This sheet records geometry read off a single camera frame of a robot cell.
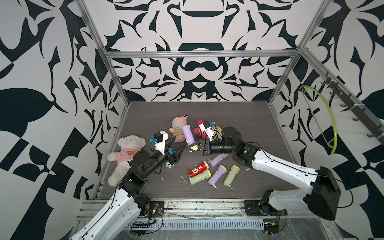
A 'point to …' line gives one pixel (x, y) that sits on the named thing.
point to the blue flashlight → (168, 165)
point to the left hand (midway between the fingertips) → (178, 138)
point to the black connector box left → (147, 225)
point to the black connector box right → (271, 227)
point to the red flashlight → (201, 168)
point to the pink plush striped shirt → (177, 123)
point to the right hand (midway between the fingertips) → (189, 147)
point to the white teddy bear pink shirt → (128, 145)
